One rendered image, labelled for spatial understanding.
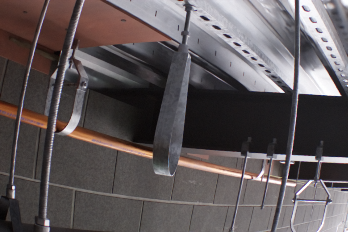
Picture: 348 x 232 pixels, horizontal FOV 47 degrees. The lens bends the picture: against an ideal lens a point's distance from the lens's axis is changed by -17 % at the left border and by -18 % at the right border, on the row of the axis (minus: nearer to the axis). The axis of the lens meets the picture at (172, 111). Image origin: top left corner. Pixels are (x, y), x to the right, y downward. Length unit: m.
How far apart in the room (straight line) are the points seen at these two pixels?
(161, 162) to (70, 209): 0.81
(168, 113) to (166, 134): 0.03
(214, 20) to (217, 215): 1.66
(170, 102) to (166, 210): 1.26
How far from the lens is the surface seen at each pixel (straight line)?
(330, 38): 0.89
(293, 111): 0.65
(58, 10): 1.02
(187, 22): 0.83
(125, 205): 1.74
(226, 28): 0.93
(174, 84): 0.77
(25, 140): 1.34
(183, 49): 0.81
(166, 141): 0.73
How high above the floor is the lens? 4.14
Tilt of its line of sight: 9 degrees up
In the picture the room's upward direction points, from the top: 9 degrees clockwise
